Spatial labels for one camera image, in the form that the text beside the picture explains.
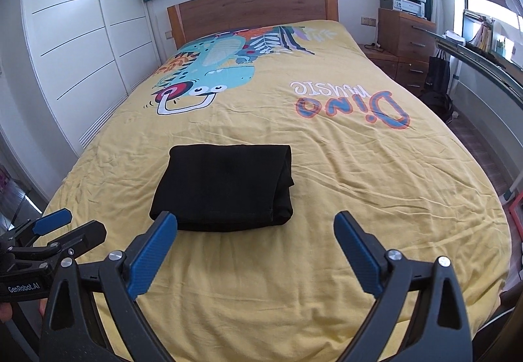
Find white wardrobe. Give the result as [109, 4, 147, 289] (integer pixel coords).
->
[21, 0, 160, 154]

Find glass desk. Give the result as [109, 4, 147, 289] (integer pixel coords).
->
[412, 26, 523, 109]

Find wooden nightstand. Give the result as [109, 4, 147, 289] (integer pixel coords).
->
[359, 44, 399, 80]

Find wooden headboard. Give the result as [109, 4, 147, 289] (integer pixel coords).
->
[168, 0, 339, 48]

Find person's left hand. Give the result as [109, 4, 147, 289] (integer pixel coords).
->
[0, 297, 48, 324]

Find brown wooden dresser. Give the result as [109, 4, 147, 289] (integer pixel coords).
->
[377, 8, 436, 96]

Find black bag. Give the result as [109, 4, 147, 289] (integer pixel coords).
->
[419, 50, 454, 124]

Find white printer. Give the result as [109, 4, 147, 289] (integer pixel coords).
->
[380, 0, 426, 19]

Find black pants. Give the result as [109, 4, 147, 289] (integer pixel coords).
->
[149, 144, 294, 233]

